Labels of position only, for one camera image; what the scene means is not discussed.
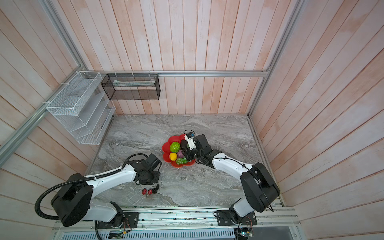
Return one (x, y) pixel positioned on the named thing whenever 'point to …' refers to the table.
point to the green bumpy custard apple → (175, 147)
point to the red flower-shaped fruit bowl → (166, 149)
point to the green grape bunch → (181, 161)
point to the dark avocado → (183, 144)
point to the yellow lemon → (173, 156)
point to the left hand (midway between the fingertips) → (154, 183)
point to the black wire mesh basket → (132, 86)
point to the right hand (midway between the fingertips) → (183, 151)
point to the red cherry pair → (144, 191)
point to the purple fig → (179, 154)
